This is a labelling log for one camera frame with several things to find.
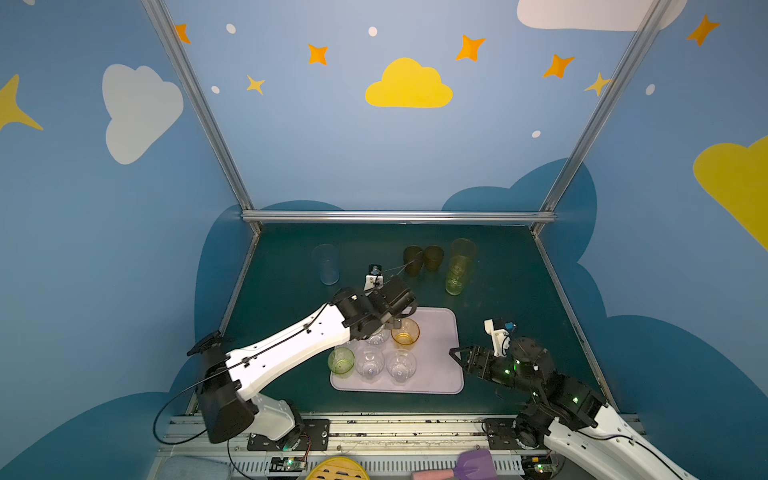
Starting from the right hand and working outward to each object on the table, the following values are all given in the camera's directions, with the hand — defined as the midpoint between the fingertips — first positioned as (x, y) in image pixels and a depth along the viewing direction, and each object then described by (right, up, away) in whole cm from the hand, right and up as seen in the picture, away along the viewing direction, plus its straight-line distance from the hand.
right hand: (460, 352), depth 73 cm
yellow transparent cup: (-12, -1, +17) cm, 21 cm away
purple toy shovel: (+2, -27, -2) cm, 27 cm away
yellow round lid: (-30, -25, -5) cm, 39 cm away
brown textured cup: (-9, +23, +31) cm, 40 cm away
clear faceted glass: (-23, -7, +12) cm, 27 cm away
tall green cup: (+7, +18, +30) cm, 36 cm away
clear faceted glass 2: (-14, -8, +12) cm, 20 cm away
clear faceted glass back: (-20, -1, +18) cm, 27 cm away
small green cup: (-32, -7, +13) cm, 35 cm away
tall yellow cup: (+7, +27, +25) cm, 37 cm away
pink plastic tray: (-4, -10, +11) cm, 15 cm away
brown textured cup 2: (-1, +24, +34) cm, 42 cm away
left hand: (-20, +9, +3) cm, 22 cm away
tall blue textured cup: (-39, +23, +25) cm, 52 cm away
